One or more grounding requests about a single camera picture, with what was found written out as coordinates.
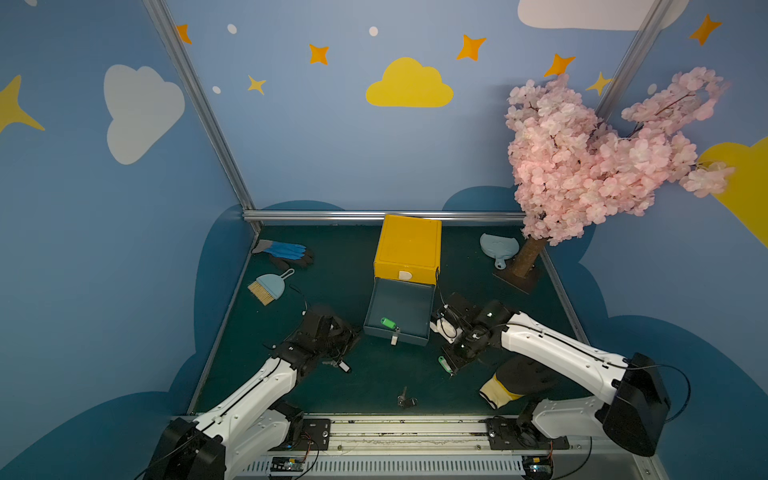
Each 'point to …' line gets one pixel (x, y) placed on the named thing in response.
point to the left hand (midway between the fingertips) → (365, 325)
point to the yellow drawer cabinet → (409, 249)
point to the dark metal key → (404, 401)
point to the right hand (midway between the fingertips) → (451, 358)
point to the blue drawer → (407, 304)
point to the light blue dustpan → (500, 248)
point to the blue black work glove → (285, 254)
